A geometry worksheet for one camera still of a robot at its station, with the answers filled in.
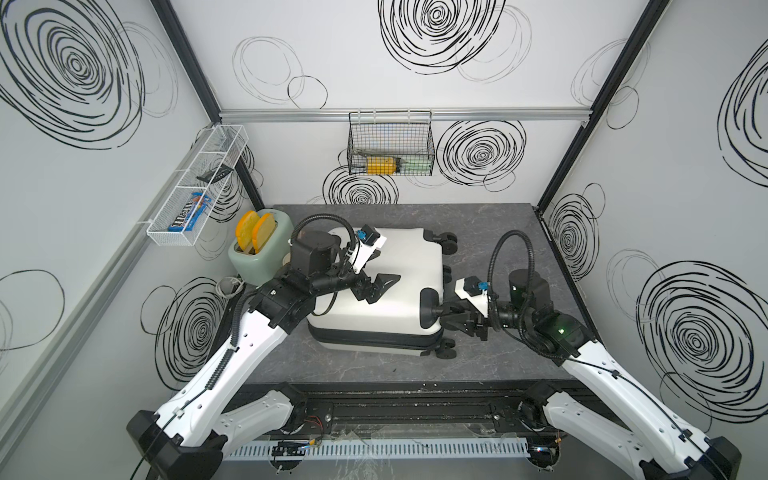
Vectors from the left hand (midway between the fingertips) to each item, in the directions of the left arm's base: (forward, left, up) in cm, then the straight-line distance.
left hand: (386, 263), depth 65 cm
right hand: (-6, -15, -9) cm, 18 cm away
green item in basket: (+35, -10, +1) cm, 36 cm away
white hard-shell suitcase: (-7, -4, -13) cm, 15 cm away
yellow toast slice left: (+19, +42, -11) cm, 47 cm away
